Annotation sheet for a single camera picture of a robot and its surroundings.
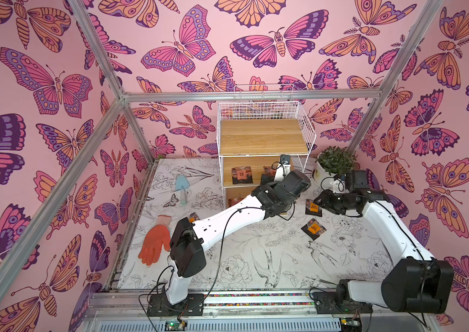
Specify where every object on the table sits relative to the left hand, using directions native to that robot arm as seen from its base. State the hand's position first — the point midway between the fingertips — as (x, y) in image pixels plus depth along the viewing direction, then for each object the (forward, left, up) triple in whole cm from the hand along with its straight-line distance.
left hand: (286, 178), depth 77 cm
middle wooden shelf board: (+9, +11, -1) cm, 14 cm away
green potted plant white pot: (+17, -25, -8) cm, 31 cm away
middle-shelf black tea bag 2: (+5, +6, -1) cm, 8 cm away
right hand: (-3, -13, -11) cm, 17 cm away
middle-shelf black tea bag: (+4, +16, -2) cm, 17 cm away
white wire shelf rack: (+37, +9, +5) cm, 39 cm away
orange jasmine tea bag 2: (-8, -16, -26) cm, 32 cm away
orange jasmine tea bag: (+3, -17, -26) cm, 32 cm away
